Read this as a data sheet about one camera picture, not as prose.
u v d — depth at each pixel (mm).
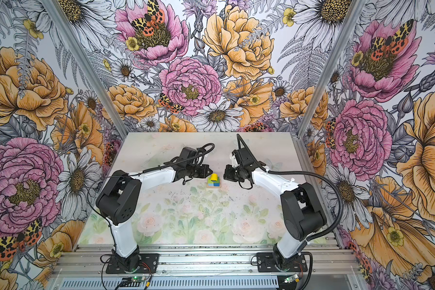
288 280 715
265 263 739
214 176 916
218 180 944
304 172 490
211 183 941
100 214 524
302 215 459
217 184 954
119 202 502
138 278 710
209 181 941
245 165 714
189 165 793
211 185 951
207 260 766
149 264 735
